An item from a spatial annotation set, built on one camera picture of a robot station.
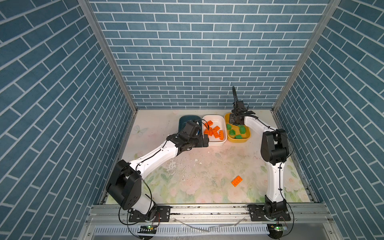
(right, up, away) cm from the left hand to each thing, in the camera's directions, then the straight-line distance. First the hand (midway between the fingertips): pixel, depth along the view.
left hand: (203, 140), depth 84 cm
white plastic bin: (+12, +12, +25) cm, 30 cm away
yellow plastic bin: (+24, +2, +21) cm, 32 cm away
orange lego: (+11, +6, +24) cm, 27 cm away
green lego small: (+19, +7, +20) cm, 29 cm away
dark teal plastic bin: (-13, +12, +20) cm, 27 cm away
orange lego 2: (+5, +3, +20) cm, 21 cm away
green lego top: (+21, +3, +21) cm, 30 cm away
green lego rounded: (+25, 0, +18) cm, 31 cm away
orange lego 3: (+9, +2, +20) cm, 23 cm away
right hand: (+22, +14, +21) cm, 34 cm away
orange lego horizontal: (+6, +9, +27) cm, 30 cm away
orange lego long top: (+13, +1, +18) cm, 22 cm away
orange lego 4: (+19, -24, 0) cm, 30 cm away
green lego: (+28, +5, +21) cm, 36 cm away
